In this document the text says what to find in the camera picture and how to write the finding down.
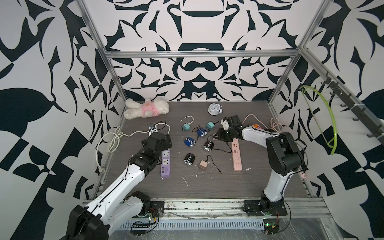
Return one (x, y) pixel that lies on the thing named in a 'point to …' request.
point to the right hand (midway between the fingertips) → (215, 134)
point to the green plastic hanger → (334, 143)
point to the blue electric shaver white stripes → (190, 142)
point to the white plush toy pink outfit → (134, 109)
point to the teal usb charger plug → (210, 125)
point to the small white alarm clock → (214, 109)
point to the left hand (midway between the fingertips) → (157, 134)
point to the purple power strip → (165, 165)
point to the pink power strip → (236, 156)
